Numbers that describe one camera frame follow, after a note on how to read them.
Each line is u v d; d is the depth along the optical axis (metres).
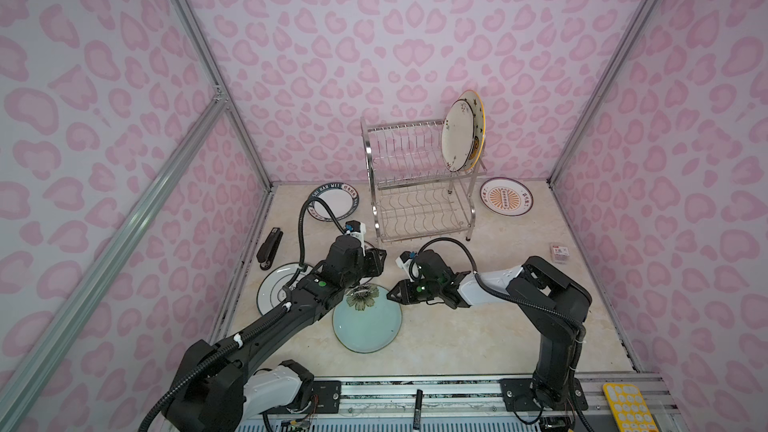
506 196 1.15
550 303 0.49
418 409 0.72
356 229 0.73
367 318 0.85
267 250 0.96
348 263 0.63
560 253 0.98
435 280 0.73
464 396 0.75
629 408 0.70
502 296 0.51
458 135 0.88
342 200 1.15
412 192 1.11
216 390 0.39
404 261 0.86
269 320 0.48
